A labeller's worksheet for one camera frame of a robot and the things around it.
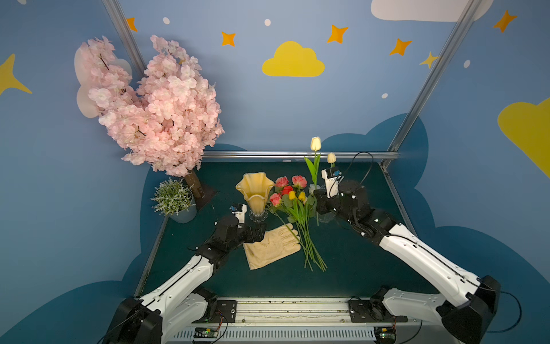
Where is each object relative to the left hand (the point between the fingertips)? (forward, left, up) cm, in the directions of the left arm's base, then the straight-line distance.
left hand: (258, 222), depth 83 cm
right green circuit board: (-34, -46, -15) cm, 60 cm away
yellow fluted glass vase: (+15, +2, +3) cm, 15 cm away
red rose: (+23, -12, -8) cm, 27 cm away
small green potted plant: (+8, +35, +3) cm, 36 cm away
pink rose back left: (+28, -9, -9) cm, 31 cm away
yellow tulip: (+19, -19, -8) cm, 28 cm away
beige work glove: (-4, -7, -13) cm, 15 cm away
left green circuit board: (-35, +16, -14) cm, 41 cm away
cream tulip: (+22, -29, +14) cm, 39 cm away
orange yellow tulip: (+19, -14, -7) cm, 25 cm away
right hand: (+6, -22, +15) cm, 27 cm away
